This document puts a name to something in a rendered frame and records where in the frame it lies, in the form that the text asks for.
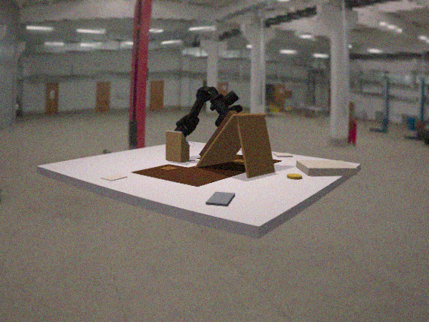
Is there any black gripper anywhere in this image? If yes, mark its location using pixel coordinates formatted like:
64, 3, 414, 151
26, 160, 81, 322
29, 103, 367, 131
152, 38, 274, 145
215, 107, 229, 127

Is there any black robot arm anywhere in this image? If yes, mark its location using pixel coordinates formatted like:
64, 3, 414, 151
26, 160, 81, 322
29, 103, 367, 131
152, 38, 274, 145
175, 86, 242, 137

